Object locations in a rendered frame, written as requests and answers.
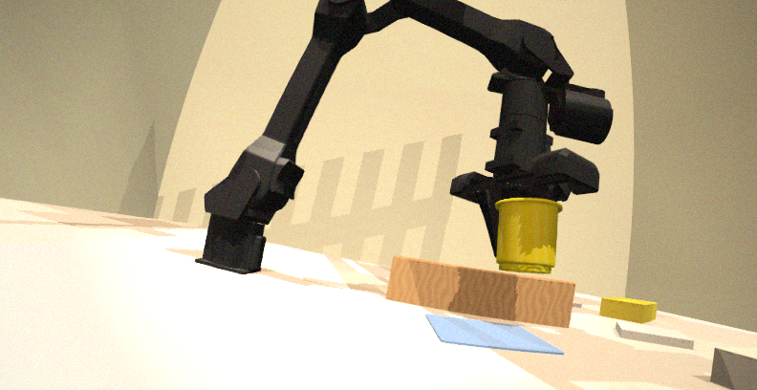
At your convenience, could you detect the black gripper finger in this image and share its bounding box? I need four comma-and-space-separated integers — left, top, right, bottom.
473, 191, 502, 258
501, 185, 557, 202

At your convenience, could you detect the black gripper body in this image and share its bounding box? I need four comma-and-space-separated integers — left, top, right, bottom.
449, 115, 599, 204

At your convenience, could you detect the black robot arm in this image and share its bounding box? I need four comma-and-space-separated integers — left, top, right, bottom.
194, 0, 614, 274

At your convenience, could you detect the yellow cup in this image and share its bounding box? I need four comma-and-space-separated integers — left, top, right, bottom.
495, 198, 563, 274

